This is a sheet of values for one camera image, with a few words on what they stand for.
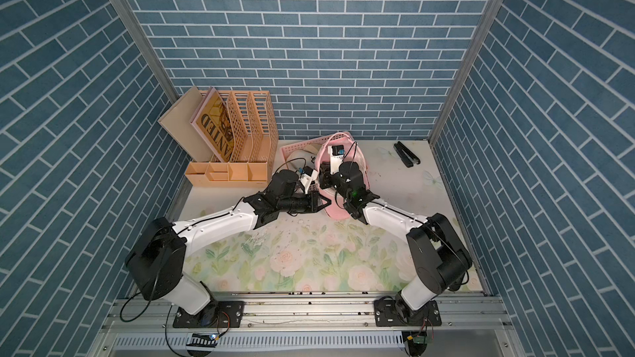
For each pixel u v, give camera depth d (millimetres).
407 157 1141
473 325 735
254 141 1190
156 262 438
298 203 707
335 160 750
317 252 868
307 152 1102
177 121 914
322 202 778
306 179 757
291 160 1064
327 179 760
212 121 958
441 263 449
